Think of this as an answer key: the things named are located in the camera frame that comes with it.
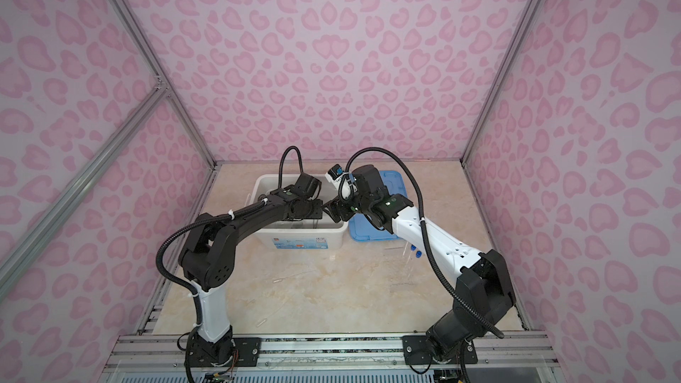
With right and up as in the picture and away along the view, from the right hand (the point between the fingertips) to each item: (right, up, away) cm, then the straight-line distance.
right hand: (333, 197), depth 79 cm
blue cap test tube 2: (+24, -16, -3) cm, 29 cm away
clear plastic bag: (+24, -29, +6) cm, 38 cm away
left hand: (-7, -4, +17) cm, 19 cm away
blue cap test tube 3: (+20, -19, +15) cm, 31 cm away
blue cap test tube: (+23, -15, -2) cm, 28 cm away
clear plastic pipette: (-19, -27, +7) cm, 34 cm away
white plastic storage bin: (-13, -13, +9) cm, 20 cm away
